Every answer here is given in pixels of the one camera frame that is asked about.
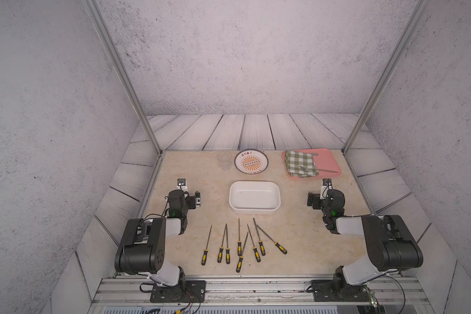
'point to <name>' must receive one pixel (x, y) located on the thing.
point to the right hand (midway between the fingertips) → (322, 191)
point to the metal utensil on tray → (307, 169)
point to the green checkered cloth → (294, 159)
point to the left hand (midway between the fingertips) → (189, 191)
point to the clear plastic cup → (224, 159)
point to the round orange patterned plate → (251, 161)
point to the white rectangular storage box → (254, 197)
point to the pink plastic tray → (326, 163)
